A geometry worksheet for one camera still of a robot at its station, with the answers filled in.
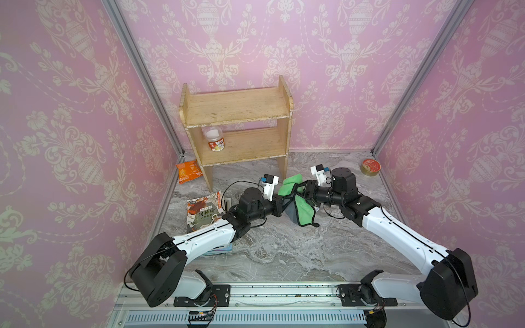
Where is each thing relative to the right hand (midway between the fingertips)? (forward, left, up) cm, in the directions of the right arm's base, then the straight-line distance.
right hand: (292, 191), depth 74 cm
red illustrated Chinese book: (+4, +38, -19) cm, 42 cm away
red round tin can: (+28, -47, -22) cm, 59 cm away
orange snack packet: (+30, +50, -21) cm, 62 cm away
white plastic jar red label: (+29, +31, +3) cm, 43 cm away
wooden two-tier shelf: (+50, +23, -8) cm, 56 cm away
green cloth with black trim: (-6, -4, -4) cm, 8 cm away
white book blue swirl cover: (-12, +29, -23) cm, 39 cm away
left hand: (-2, 0, -4) cm, 5 cm away
